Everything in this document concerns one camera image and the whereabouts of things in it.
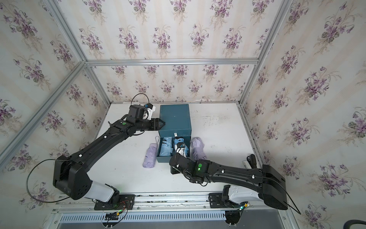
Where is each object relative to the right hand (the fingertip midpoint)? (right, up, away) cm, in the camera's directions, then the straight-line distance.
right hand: (172, 163), depth 75 cm
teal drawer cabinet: (+1, +17, +5) cm, 17 cm away
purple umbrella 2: (+16, +3, +12) cm, 20 cm away
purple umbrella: (-14, +1, +12) cm, 19 cm away
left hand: (-6, +20, +7) cm, 22 cm away
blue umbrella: (-4, +8, +5) cm, 10 cm away
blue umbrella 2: (+5, +11, +8) cm, 15 cm away
